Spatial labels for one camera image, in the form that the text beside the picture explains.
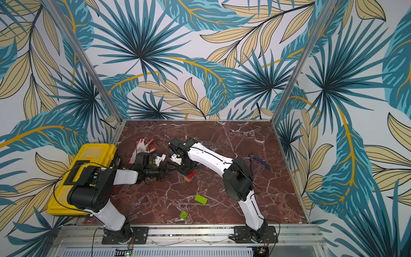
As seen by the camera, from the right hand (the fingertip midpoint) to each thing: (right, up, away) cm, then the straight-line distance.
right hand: (187, 170), depth 86 cm
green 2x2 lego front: (-1, -21, -7) cm, 22 cm away
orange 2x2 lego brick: (-1, -6, +2) cm, 6 cm away
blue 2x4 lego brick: (+2, -5, 0) cm, 6 cm away
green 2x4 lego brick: (+7, -15, -2) cm, 17 cm away
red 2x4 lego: (+2, -3, 0) cm, 3 cm away
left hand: (-7, -2, +2) cm, 8 cm away
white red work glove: (-31, +11, +16) cm, 37 cm away
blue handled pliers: (+38, +4, +14) cm, 41 cm away
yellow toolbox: (-43, +9, -6) cm, 44 cm away
